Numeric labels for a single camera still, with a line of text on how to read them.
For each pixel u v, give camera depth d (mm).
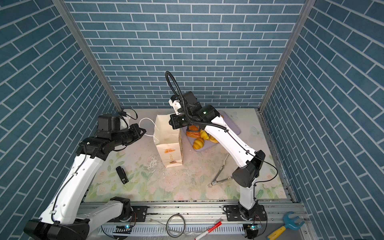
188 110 525
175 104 643
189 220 736
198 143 964
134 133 618
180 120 619
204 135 971
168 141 994
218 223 708
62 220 366
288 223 702
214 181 845
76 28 772
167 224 705
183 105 525
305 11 724
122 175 845
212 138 985
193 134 1019
